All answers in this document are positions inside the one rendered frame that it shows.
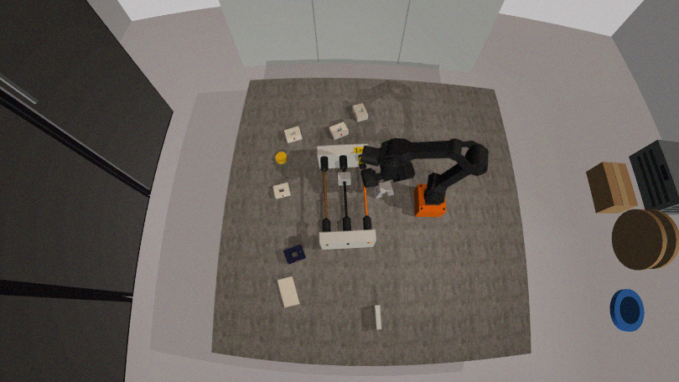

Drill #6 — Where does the white square block with dark centre hole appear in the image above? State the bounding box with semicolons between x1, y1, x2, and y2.
352;103;368;121

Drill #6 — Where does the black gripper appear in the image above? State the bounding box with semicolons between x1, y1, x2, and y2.
360;162;416;188

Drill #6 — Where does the yellow short cylinder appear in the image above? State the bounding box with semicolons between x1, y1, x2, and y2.
276;152;288;164

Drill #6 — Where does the white square block with red mark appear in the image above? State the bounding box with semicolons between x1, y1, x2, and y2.
284;126;302;143

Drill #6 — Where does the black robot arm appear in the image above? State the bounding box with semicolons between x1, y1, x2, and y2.
360;138;489;205

